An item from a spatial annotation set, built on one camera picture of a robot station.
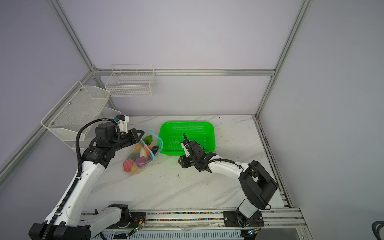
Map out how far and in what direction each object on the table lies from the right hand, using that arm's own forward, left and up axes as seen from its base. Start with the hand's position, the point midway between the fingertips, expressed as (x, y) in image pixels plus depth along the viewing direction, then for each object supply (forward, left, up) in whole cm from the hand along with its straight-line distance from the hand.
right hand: (180, 159), depth 85 cm
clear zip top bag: (+5, +23, -1) cm, 24 cm away
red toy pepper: (-2, +32, -3) cm, 32 cm away
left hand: (+4, +17, +20) cm, 26 cm away
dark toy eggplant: (+1, +13, +9) cm, 16 cm away
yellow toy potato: (-5, +26, -2) cm, 27 cm away
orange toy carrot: (+6, +17, +11) cm, 21 cm away
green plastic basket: (+25, +9, -7) cm, 28 cm away
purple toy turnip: (-3, +21, +3) cm, 22 cm away
